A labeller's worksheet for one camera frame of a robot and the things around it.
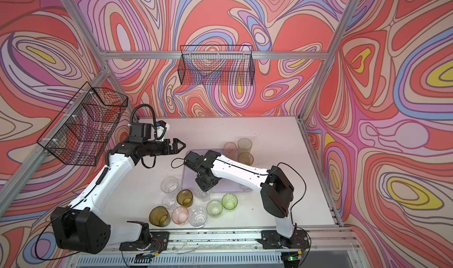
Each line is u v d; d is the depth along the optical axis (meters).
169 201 0.81
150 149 0.65
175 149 0.70
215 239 0.75
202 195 0.83
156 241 0.73
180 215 0.80
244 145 0.95
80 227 0.39
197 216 0.80
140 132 0.61
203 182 0.69
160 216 0.79
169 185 0.85
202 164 0.56
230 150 0.99
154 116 0.68
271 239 0.74
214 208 0.81
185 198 0.84
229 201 0.84
